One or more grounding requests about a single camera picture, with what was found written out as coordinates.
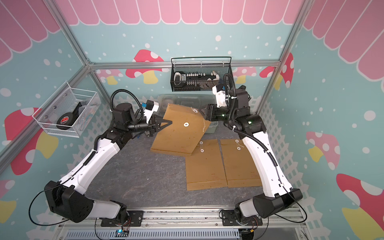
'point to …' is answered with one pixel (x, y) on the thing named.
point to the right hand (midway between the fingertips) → (203, 108)
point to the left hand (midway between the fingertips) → (170, 124)
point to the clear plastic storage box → (196, 101)
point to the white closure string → (238, 148)
